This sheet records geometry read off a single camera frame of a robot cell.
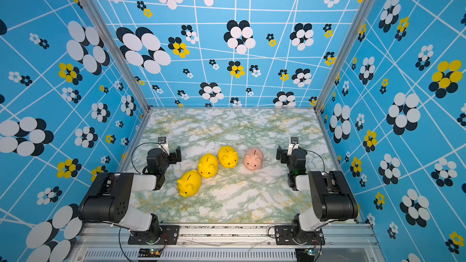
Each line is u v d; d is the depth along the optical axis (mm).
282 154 852
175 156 865
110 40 868
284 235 730
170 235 737
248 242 728
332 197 461
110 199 453
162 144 797
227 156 871
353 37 843
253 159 866
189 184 787
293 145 788
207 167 841
